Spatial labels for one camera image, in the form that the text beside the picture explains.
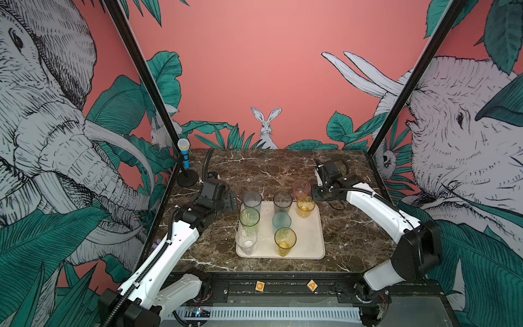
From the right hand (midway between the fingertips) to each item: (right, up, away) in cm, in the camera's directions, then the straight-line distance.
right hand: (312, 190), depth 86 cm
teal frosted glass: (-14, -13, +2) cm, 19 cm away
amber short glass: (-1, -8, +9) cm, 12 cm away
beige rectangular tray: (-1, -23, +2) cm, 23 cm away
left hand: (-36, -1, -8) cm, 37 cm away
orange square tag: (-22, -35, -11) cm, 43 cm away
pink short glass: (-2, 0, +15) cm, 16 cm away
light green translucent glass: (-27, -11, 0) cm, 29 cm away
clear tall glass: (-29, -21, -2) cm, 35 cm away
